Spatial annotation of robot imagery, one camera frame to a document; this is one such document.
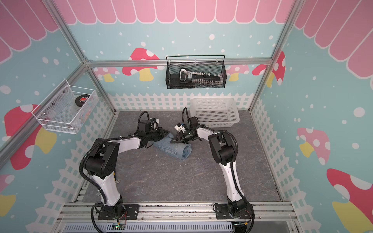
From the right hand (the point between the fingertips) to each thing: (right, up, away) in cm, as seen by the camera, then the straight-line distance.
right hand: (166, 163), depth 84 cm
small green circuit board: (-22, -29, -12) cm, 38 cm away
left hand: (-6, +9, +6) cm, 13 cm away
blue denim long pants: (+7, +7, +2) cm, 10 cm away
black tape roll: (-46, +37, -5) cm, 59 cm away
